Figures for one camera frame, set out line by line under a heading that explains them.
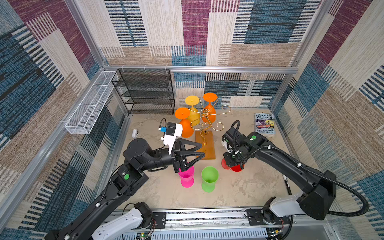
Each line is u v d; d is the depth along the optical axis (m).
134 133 1.03
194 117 0.83
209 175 0.78
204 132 0.89
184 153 0.44
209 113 0.76
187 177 0.72
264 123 1.08
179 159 0.44
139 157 0.40
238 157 0.54
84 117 0.92
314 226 0.77
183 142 0.51
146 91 1.11
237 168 0.74
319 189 0.40
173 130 0.43
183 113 0.74
